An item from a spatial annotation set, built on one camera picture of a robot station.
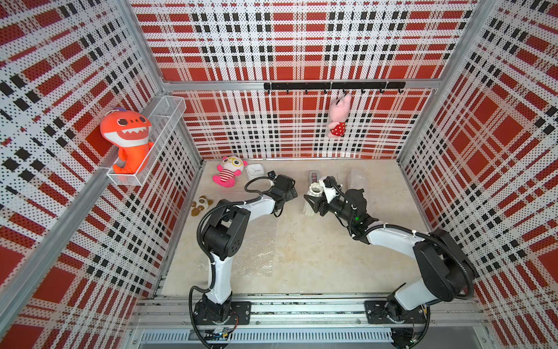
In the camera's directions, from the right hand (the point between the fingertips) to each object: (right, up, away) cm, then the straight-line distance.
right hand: (312, 190), depth 83 cm
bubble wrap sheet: (+24, +4, +21) cm, 32 cm away
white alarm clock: (-27, +9, +28) cm, 41 cm away
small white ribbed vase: (+1, 0, -3) cm, 3 cm away
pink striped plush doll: (-39, +11, +28) cm, 50 cm away
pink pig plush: (+12, +33, +8) cm, 36 cm away
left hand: (-10, -1, +19) cm, 21 cm away
